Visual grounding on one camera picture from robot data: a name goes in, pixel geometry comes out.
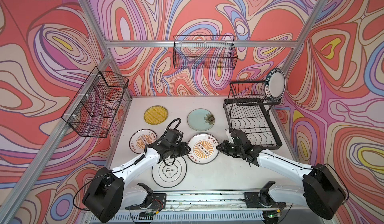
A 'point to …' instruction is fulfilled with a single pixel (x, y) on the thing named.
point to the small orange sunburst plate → (139, 139)
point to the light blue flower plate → (200, 119)
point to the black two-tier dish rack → (247, 107)
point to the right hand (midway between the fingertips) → (217, 151)
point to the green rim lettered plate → (275, 84)
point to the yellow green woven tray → (155, 115)
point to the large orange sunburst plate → (203, 149)
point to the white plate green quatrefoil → (169, 176)
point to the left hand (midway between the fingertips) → (190, 151)
